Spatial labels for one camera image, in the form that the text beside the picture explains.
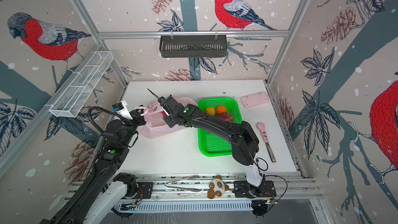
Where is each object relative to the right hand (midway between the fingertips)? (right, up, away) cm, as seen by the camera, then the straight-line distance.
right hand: (169, 117), depth 83 cm
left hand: (-11, +7, -10) cm, 16 cm away
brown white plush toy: (+25, -32, -10) cm, 42 cm away
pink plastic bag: (-5, -3, -7) cm, 9 cm away
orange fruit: (+30, +3, +15) cm, 34 cm away
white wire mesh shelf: (-45, +10, -12) cm, 47 cm away
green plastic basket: (+23, -17, +5) cm, 29 cm away
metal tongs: (+13, -30, -5) cm, 33 cm away
